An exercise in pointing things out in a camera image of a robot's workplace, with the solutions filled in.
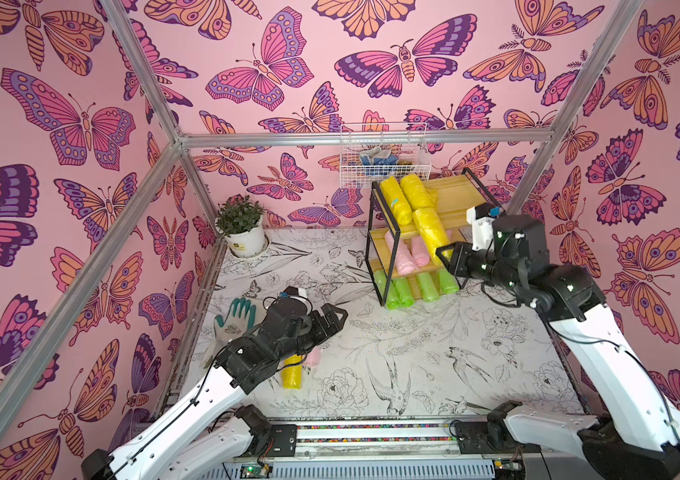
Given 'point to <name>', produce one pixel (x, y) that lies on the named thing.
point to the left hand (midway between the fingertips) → (341, 320)
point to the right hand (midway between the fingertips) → (445, 247)
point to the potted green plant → (240, 221)
